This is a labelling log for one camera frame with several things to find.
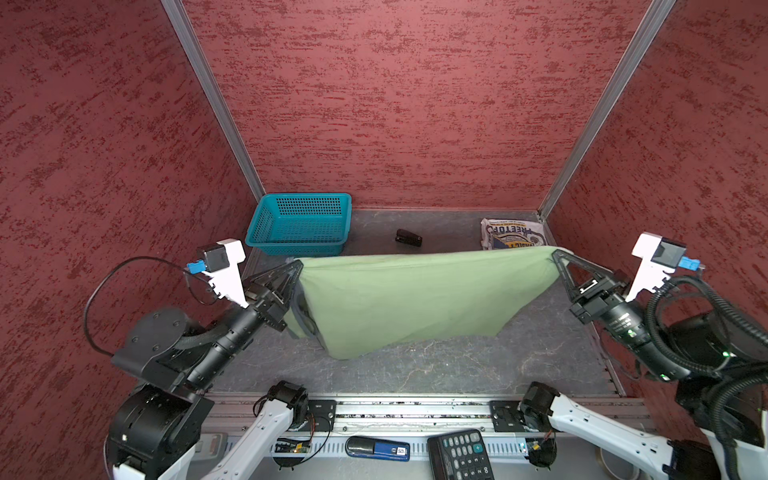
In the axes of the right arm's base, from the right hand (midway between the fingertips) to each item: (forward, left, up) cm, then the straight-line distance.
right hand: (546, 260), depth 46 cm
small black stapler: (+47, +17, -49) cm, 70 cm away
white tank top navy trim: (+44, -20, -45) cm, 67 cm away
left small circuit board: (-19, +51, -51) cm, 75 cm away
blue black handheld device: (-20, +29, -44) cm, 56 cm away
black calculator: (-22, +10, -47) cm, 53 cm away
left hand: (+1, +40, -3) cm, 40 cm away
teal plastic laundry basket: (+54, +60, -48) cm, 94 cm away
